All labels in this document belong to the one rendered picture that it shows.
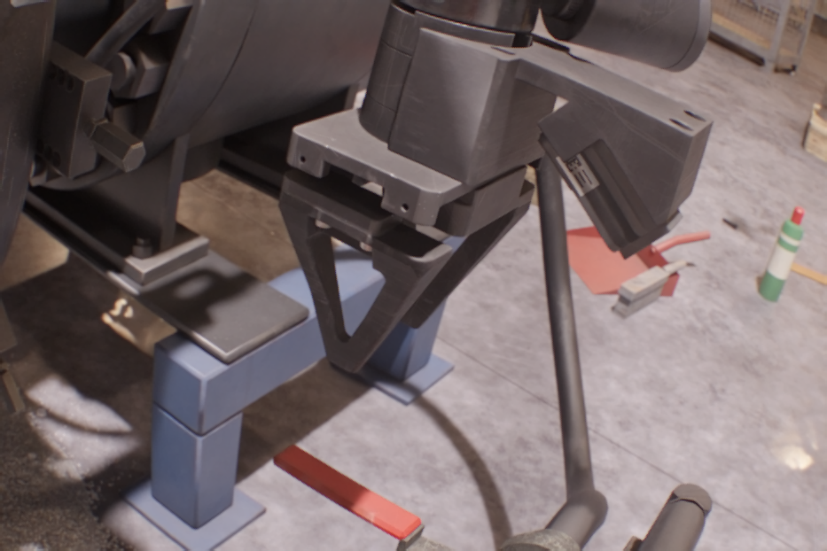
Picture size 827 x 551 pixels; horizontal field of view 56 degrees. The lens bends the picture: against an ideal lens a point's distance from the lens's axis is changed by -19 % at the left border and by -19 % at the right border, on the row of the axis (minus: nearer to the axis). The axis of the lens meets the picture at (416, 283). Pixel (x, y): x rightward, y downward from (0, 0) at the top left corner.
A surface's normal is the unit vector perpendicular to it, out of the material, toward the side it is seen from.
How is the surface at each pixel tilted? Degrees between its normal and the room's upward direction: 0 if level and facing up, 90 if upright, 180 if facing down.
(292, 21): 97
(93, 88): 94
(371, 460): 0
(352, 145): 0
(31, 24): 82
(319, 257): 69
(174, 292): 0
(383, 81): 90
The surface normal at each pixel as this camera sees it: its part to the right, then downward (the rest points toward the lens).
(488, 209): 0.83, 0.43
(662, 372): 0.23, -0.85
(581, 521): 0.41, -0.69
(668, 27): 0.22, 0.59
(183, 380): -0.51, 0.31
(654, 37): 0.12, 0.81
